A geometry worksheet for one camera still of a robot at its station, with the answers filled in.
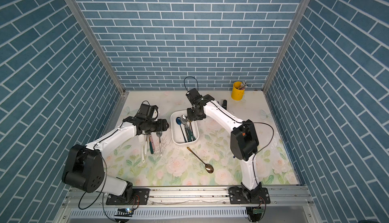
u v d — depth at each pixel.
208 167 0.84
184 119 1.01
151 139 0.94
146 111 0.69
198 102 0.63
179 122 1.01
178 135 0.96
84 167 0.44
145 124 0.66
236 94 1.12
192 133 0.96
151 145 0.91
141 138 0.94
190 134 0.96
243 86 1.03
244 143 0.51
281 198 0.74
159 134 0.96
